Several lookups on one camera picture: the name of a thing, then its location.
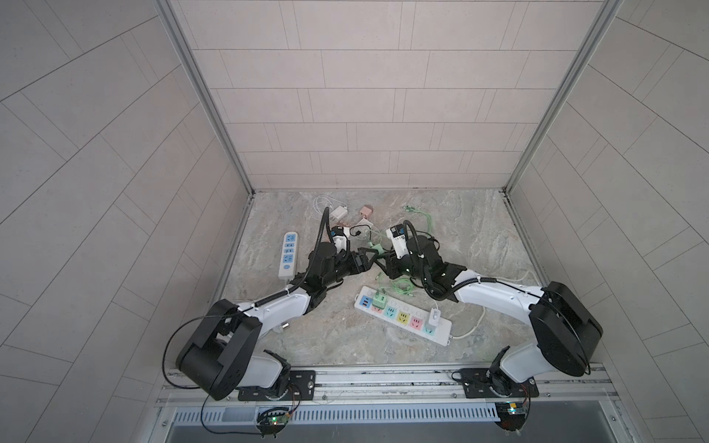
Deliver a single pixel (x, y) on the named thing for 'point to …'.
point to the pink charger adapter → (366, 210)
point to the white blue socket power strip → (287, 268)
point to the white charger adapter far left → (338, 212)
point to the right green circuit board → (512, 415)
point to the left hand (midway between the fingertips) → (379, 253)
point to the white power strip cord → (483, 305)
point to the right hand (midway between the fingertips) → (377, 259)
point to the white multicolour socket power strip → (404, 316)
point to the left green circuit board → (270, 421)
